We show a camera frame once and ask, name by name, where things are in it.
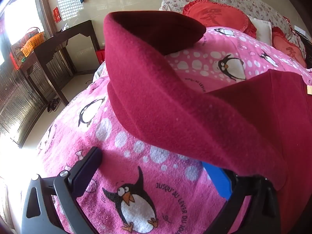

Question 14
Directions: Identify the small red heart cushion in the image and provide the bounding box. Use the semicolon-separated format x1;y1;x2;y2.
272;27;307;66

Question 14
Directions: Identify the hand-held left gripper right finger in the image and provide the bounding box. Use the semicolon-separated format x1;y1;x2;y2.
202;161;281;234

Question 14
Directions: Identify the large red heart cushion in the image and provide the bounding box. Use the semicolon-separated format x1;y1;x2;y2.
182;0;257;38

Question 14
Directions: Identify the maroon fleece garment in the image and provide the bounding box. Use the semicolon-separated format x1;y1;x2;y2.
103;10;312;234

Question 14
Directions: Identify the dark wooden table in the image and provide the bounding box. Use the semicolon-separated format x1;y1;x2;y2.
19;20;100;106

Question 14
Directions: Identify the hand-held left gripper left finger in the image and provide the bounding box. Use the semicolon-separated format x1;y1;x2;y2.
21;147;103;234

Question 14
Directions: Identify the orange plastic basket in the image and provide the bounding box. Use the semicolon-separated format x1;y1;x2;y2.
21;27;47;57

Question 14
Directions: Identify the dark carved wooden headboard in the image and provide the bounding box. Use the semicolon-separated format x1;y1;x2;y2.
292;26;312;69

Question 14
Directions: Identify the white pillow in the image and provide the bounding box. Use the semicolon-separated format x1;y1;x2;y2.
249;18;273;45

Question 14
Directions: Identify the floral quilt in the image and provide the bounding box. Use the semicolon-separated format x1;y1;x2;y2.
160;0;308;59

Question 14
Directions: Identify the red wall paper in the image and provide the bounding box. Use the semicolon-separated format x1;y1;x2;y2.
52;6;62;23

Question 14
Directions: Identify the colourful printed box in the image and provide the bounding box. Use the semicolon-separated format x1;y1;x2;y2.
11;41;25;61

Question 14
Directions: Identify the pink penguin print blanket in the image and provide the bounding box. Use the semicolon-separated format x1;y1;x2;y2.
36;26;312;234

